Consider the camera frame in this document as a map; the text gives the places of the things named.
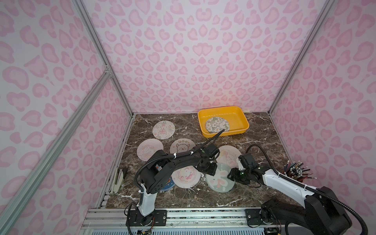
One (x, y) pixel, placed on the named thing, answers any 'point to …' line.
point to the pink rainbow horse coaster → (186, 177)
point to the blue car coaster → (169, 184)
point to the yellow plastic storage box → (238, 121)
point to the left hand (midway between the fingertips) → (213, 173)
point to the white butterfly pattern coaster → (217, 124)
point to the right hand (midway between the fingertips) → (231, 178)
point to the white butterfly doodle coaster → (163, 129)
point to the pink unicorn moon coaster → (228, 154)
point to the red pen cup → (298, 179)
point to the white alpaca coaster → (181, 145)
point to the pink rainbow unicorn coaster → (147, 148)
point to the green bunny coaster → (220, 182)
